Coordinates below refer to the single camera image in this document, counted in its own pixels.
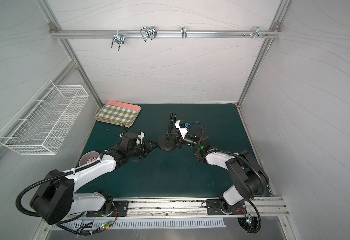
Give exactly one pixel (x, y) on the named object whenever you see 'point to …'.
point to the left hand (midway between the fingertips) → (158, 147)
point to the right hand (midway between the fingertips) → (167, 132)
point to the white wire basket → (42, 124)
